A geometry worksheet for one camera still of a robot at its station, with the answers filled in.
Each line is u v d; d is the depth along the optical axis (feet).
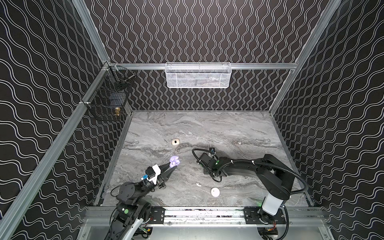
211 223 2.42
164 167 2.00
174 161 2.05
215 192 2.66
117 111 2.73
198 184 2.75
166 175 1.96
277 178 1.54
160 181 1.91
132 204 1.77
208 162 2.31
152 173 1.71
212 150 2.68
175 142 3.29
